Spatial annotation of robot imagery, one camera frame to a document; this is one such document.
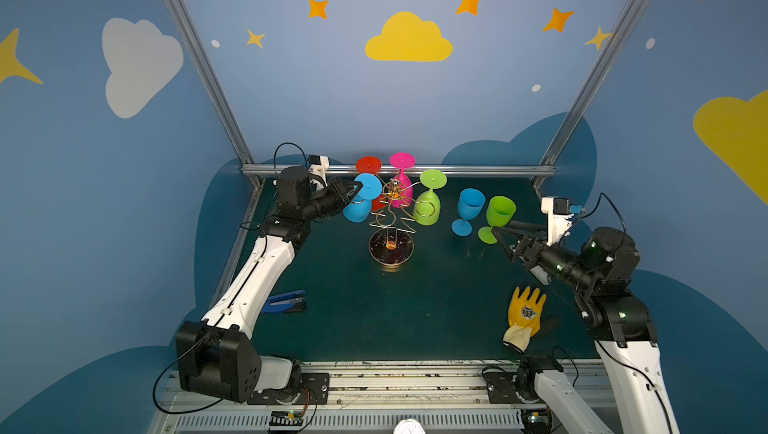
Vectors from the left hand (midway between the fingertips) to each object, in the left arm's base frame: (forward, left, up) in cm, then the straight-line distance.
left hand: (360, 181), depth 74 cm
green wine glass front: (+7, -43, -20) cm, 48 cm away
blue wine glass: (+10, -34, -19) cm, 40 cm away
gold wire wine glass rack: (+2, -9, -33) cm, 34 cm away
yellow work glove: (-23, -47, -32) cm, 61 cm away
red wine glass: (+11, -2, -4) cm, 12 cm away
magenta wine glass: (+2, -10, -5) cm, 11 cm away
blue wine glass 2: (0, +1, -11) cm, 11 cm away
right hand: (-15, -33, +3) cm, 36 cm away
